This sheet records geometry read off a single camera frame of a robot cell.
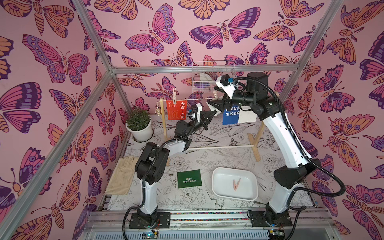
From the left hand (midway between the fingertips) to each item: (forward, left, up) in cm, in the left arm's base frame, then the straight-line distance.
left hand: (217, 112), depth 75 cm
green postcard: (-21, +15, -33) cm, 43 cm away
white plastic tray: (-24, -4, -33) cm, 41 cm away
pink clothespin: (-26, -11, -32) cm, 43 cm away
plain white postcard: (-4, -13, 0) cm, 14 cm away
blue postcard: (-5, -6, +1) cm, 8 cm away
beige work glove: (-23, +54, -33) cm, 68 cm away
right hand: (0, +3, +13) cm, 13 cm away
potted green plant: (+8, +47, -17) cm, 51 cm away
